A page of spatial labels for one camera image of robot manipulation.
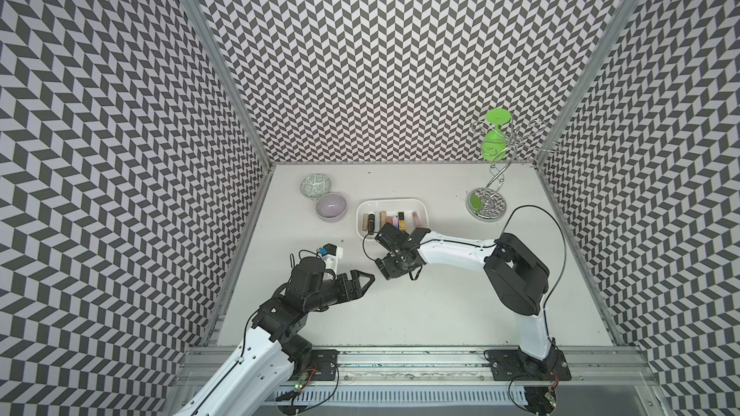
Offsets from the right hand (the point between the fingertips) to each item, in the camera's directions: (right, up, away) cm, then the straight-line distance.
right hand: (398, 270), depth 90 cm
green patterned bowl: (-32, +27, +18) cm, 45 cm away
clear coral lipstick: (-3, +15, +9) cm, 18 cm away
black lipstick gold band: (-9, +14, +9) cm, 19 cm away
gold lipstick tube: (-11, +14, +9) cm, 20 cm away
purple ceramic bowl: (-23, +19, +10) cm, 32 cm away
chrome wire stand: (+35, +39, -10) cm, 54 cm away
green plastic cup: (+31, +41, +1) cm, 51 cm away
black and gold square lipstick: (+1, +14, +9) cm, 17 cm away
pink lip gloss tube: (+7, +15, +12) cm, 21 cm away
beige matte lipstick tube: (-5, +15, +9) cm, 18 cm away
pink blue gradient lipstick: (-1, +14, +9) cm, 17 cm away
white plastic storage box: (-2, +19, +9) cm, 22 cm away
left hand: (-10, +1, -15) cm, 18 cm away
